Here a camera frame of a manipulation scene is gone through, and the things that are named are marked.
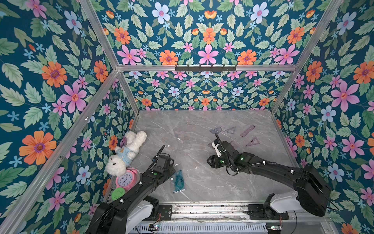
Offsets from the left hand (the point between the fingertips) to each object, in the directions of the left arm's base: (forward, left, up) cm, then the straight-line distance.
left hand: (175, 169), depth 88 cm
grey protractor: (+28, -30, -1) cm, 41 cm away
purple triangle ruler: (+16, -55, -1) cm, 58 cm away
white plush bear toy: (+16, +29, +6) cm, 33 cm away
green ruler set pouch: (-8, -2, -1) cm, 8 cm away
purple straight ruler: (+24, -50, -2) cm, 55 cm away
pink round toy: (-5, +27, +2) cm, 28 cm away
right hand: (+2, -23, +9) cm, 24 cm away
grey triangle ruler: (+27, -41, -1) cm, 50 cm away
